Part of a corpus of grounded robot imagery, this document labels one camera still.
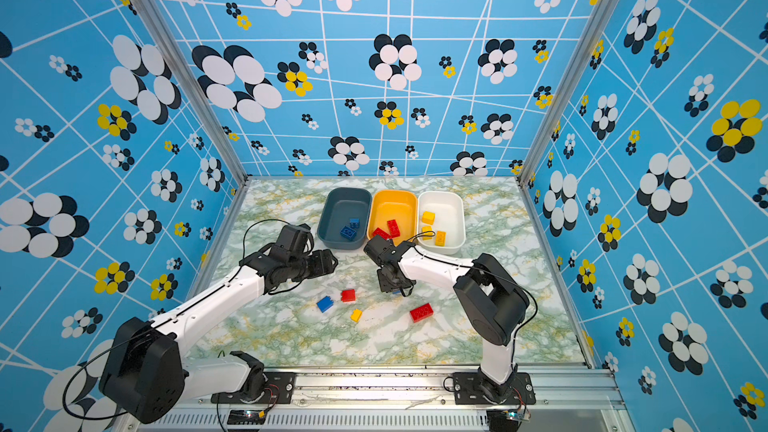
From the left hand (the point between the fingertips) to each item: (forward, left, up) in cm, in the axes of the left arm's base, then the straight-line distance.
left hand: (331, 262), depth 85 cm
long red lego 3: (-11, -26, -8) cm, 30 cm away
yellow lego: (+23, -31, -8) cm, 39 cm away
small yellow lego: (-12, -7, -9) cm, 17 cm away
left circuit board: (-36, +18, -13) cm, 42 cm away
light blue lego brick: (-8, +2, -11) cm, 14 cm away
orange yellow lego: (+14, -34, -9) cm, 38 cm away
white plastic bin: (+21, -35, -9) cm, 42 cm away
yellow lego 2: (+15, -29, -6) cm, 34 cm away
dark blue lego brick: (+16, -2, -8) cm, 18 cm away
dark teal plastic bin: (+22, -1, -7) cm, 23 cm away
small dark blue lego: (+19, -4, -7) cm, 20 cm away
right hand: (-2, -18, -9) cm, 21 cm away
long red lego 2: (+17, -18, -7) cm, 26 cm away
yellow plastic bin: (+29, -20, -10) cm, 37 cm away
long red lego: (+16, -15, -8) cm, 23 cm away
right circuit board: (-35, -47, -7) cm, 59 cm away
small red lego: (-6, -4, -9) cm, 12 cm away
